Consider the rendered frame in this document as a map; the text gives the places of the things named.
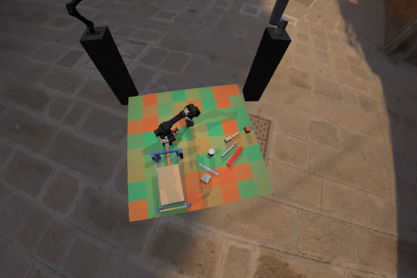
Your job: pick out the red rounded bar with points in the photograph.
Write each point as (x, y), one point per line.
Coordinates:
(230, 162)

